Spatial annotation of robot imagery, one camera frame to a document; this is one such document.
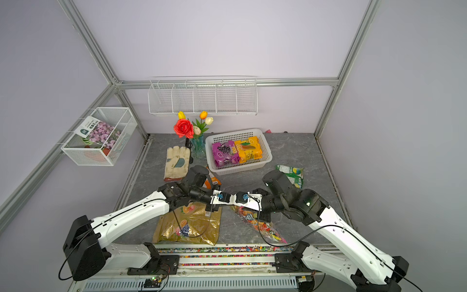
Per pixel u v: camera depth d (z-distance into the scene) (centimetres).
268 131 123
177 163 105
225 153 104
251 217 67
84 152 74
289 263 74
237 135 109
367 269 39
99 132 74
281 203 48
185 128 72
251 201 52
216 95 100
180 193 57
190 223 81
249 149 105
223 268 74
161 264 72
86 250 39
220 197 59
